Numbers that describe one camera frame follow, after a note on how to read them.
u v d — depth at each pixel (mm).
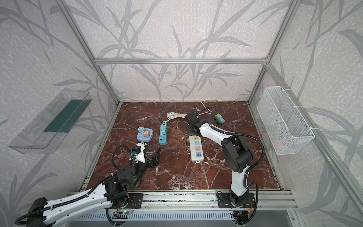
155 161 658
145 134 935
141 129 948
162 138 959
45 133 642
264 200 755
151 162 646
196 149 910
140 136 964
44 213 454
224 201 727
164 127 963
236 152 494
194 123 734
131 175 541
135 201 728
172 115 1083
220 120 1052
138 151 609
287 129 609
